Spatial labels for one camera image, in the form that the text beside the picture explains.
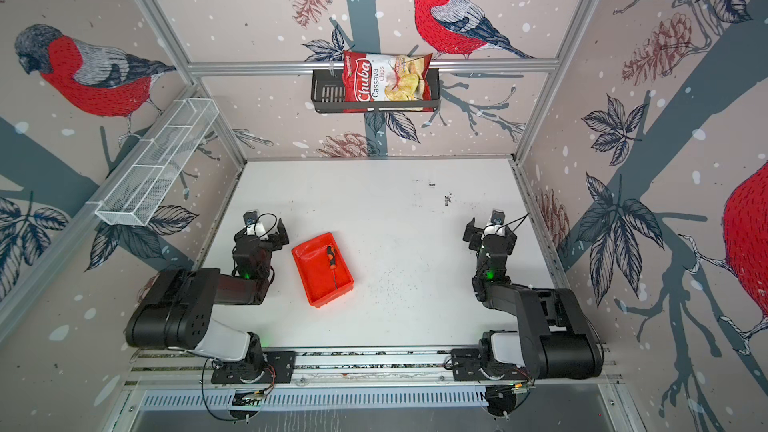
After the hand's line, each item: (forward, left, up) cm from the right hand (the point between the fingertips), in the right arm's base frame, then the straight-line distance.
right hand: (487, 226), depth 88 cm
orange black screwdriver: (-10, +47, -8) cm, 49 cm away
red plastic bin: (-11, +53, -7) cm, 55 cm away
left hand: (-2, +68, +3) cm, 68 cm away
